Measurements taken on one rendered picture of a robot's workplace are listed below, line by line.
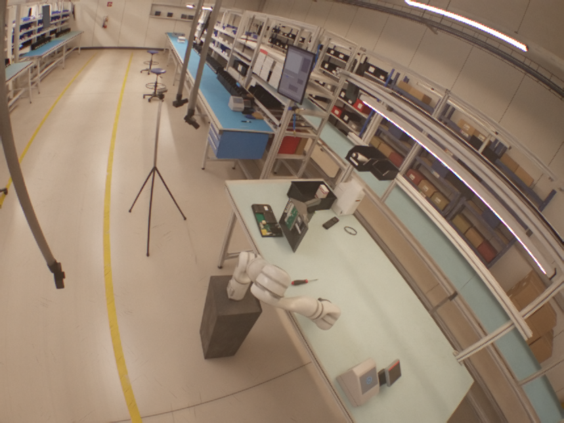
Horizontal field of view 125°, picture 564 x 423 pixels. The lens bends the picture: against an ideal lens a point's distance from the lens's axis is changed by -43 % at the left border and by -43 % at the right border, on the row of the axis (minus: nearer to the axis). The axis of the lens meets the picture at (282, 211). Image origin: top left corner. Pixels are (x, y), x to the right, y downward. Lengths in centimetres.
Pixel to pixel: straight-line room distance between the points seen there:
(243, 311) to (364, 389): 70
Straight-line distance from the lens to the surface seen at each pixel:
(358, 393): 116
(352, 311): 143
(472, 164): 110
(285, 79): 249
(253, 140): 293
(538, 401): 305
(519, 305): 425
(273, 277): 72
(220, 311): 134
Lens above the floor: 204
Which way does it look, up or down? 38 degrees down
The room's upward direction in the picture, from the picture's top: 24 degrees clockwise
